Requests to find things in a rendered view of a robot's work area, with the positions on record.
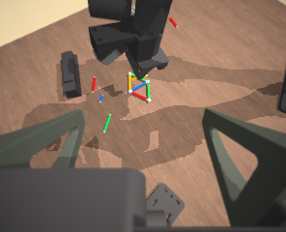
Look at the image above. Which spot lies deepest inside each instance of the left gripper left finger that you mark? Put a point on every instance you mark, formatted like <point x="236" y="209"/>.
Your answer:
<point x="19" y="146"/>

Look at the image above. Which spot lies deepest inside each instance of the black stapler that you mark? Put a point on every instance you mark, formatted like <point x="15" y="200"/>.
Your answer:
<point x="70" y="81"/>

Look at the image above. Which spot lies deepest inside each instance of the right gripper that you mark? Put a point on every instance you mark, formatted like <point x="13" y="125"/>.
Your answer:
<point x="158" y="60"/>

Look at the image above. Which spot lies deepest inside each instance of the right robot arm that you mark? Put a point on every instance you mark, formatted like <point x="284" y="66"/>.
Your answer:
<point x="108" y="40"/>

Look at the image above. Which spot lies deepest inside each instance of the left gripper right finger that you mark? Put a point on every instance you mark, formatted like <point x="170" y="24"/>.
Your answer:
<point x="246" y="201"/>

